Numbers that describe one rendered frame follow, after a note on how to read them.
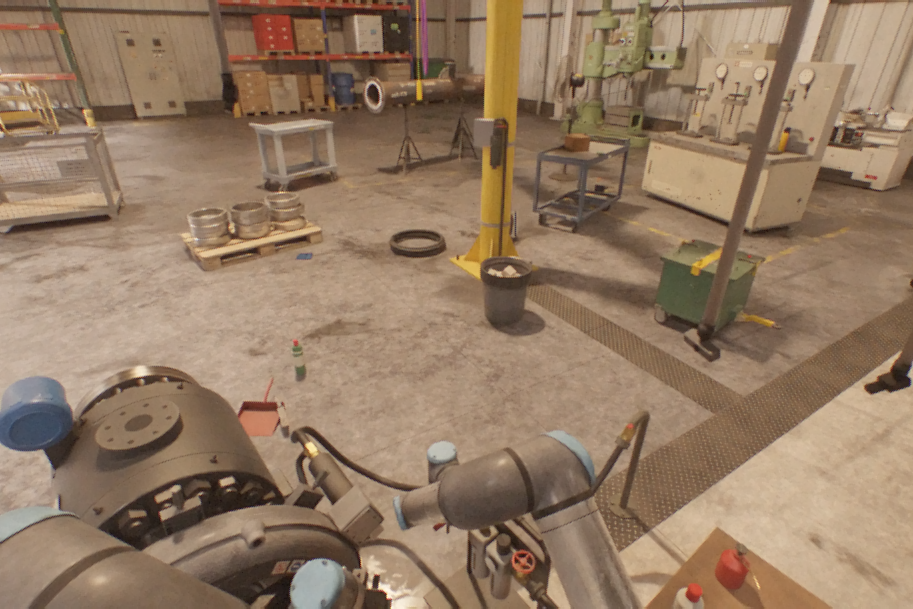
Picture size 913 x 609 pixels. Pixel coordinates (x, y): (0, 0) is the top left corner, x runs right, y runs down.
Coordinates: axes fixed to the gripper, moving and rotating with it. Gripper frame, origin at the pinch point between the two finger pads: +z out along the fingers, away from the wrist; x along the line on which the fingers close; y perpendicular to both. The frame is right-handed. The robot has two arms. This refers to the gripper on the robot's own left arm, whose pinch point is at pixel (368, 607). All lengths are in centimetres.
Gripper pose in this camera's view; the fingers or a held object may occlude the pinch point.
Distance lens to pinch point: 134.6
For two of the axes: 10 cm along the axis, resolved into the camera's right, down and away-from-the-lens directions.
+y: 0.8, -7.9, 6.1
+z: 1.5, 6.2, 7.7
